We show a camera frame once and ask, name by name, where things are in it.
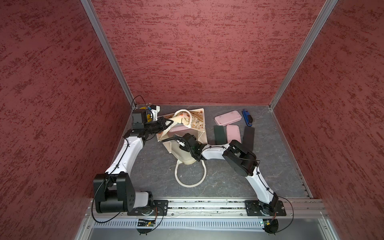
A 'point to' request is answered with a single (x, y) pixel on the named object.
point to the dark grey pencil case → (248, 139)
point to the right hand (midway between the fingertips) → (186, 138)
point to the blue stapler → (248, 117)
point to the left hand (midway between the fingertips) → (172, 124)
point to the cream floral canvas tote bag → (184, 122)
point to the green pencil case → (220, 134)
